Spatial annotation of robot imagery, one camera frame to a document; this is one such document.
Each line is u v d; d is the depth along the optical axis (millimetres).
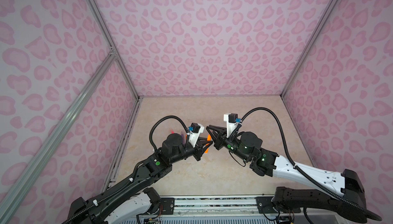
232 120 568
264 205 739
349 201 374
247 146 486
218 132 594
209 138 652
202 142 619
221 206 750
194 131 581
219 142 569
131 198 587
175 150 526
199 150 587
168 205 728
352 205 371
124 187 449
